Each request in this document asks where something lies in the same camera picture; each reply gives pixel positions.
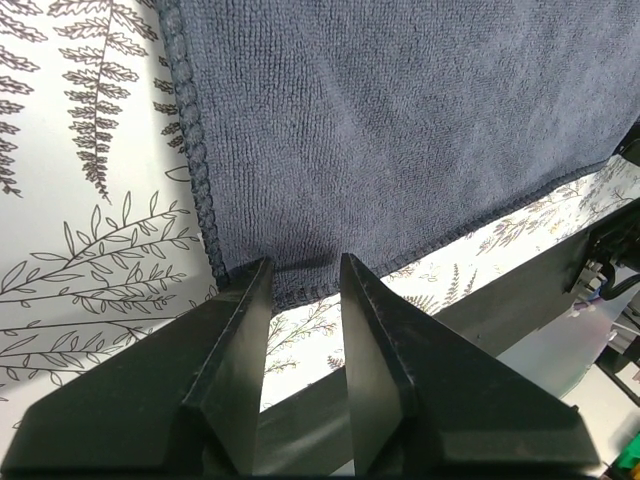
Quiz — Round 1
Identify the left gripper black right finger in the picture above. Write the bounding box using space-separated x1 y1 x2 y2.
340 254 599 479

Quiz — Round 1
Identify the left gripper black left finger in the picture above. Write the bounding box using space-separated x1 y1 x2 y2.
1 259 273 479

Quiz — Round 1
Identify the grey blue towel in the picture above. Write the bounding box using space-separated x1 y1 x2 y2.
156 1 639 310

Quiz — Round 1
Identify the floral table mat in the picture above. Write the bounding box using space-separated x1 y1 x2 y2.
1 1 639 432

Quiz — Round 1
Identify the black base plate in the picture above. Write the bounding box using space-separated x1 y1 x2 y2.
256 201 639 475

